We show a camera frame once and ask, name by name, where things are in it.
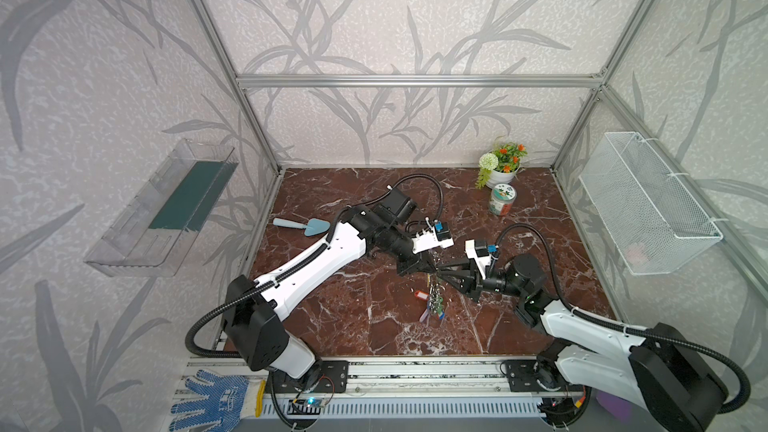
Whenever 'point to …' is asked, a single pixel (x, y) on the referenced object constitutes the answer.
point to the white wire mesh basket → (657, 220)
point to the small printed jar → (503, 196)
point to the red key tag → (421, 295)
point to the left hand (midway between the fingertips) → (435, 260)
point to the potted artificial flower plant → (500, 165)
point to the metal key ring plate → (436, 306)
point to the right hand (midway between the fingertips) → (441, 264)
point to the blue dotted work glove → (229, 400)
